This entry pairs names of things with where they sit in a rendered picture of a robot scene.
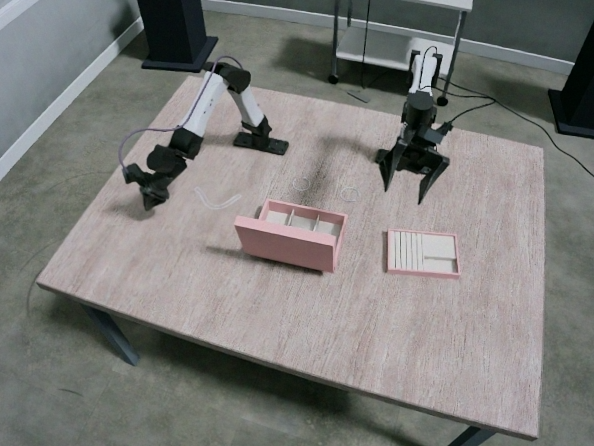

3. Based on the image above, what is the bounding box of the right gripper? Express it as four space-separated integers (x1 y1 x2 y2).
137 172 176 212

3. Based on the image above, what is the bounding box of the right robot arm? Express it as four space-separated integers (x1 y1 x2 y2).
122 62 289 187

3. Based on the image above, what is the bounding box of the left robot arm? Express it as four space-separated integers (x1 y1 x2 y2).
396 49 454 147

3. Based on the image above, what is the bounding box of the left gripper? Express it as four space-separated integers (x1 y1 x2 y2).
378 129 450 205

